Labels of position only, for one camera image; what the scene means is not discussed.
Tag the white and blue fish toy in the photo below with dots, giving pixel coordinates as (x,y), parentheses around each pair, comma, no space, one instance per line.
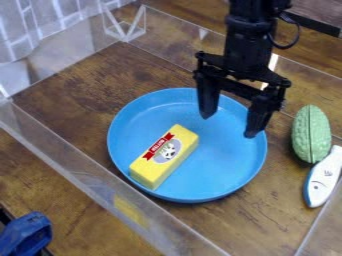
(323,178)

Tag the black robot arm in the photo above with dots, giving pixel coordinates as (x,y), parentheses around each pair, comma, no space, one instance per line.
(252,8)

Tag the yellow butter block toy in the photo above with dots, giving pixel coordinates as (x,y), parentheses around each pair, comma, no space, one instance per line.
(162,158)

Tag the white patterned curtain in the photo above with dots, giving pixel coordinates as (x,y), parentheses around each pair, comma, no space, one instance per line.
(31,20)

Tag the blue round plate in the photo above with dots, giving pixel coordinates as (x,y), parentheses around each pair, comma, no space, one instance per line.
(224,163)

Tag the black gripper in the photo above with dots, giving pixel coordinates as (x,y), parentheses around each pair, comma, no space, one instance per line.
(244,62)

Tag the green bitter gourd toy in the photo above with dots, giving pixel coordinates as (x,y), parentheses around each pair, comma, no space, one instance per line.
(312,134)

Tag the blue clamp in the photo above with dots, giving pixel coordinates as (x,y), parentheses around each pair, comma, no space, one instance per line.
(26,235)

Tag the clear acrylic enclosure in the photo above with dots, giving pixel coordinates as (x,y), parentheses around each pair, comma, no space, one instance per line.
(90,70)

